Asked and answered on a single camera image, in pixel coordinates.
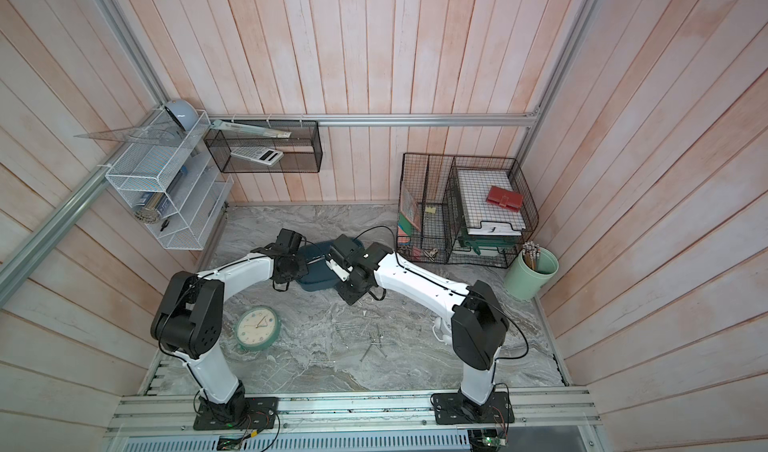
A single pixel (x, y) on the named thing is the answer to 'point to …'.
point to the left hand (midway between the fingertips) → (301, 273)
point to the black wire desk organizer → (463, 210)
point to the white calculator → (259, 154)
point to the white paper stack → (484, 216)
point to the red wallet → (505, 198)
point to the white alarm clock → (437, 331)
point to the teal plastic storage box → (320, 276)
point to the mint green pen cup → (533, 266)
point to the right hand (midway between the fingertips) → (349, 289)
